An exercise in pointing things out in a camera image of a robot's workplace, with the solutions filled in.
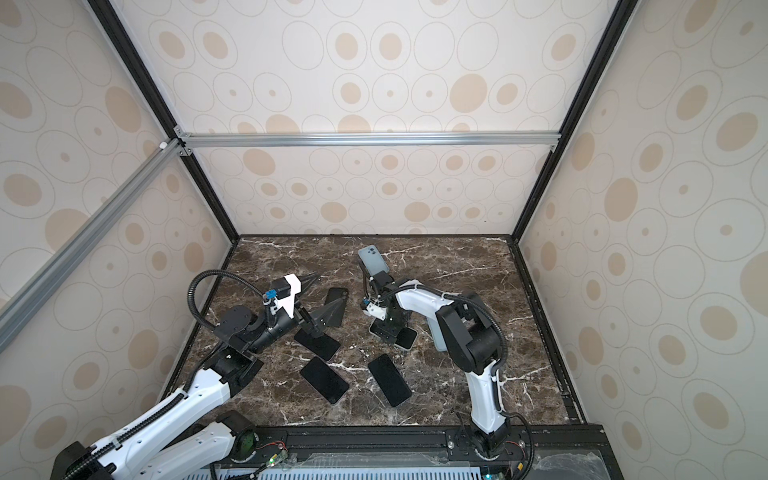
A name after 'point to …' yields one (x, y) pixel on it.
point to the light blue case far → (373, 260)
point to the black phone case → (334, 294)
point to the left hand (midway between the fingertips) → (334, 288)
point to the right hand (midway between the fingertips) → (395, 327)
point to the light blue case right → (435, 330)
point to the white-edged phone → (402, 337)
